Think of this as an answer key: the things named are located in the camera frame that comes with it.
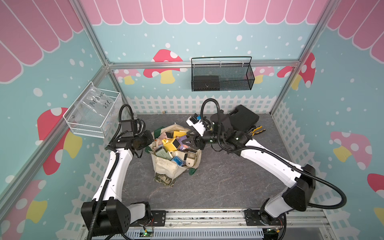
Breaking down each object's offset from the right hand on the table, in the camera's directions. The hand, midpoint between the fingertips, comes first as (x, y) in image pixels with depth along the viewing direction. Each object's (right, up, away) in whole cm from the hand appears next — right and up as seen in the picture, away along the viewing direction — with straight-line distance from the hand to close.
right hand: (185, 137), depth 68 cm
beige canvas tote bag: (-11, -17, +8) cm, 22 cm away
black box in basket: (+11, +31, +19) cm, 38 cm away
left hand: (-19, -2, +12) cm, 22 cm away
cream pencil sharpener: (+2, -12, +15) cm, 19 cm away
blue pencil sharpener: (-5, -13, +9) cm, 16 cm away
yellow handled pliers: (+46, +1, +40) cm, 61 cm away
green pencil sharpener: (-12, -8, +7) cm, 16 cm away
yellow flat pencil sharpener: (-5, +1, +20) cm, 21 cm away
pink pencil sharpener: (-12, 0, +15) cm, 19 cm away
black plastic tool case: (+38, +11, +41) cm, 57 cm away
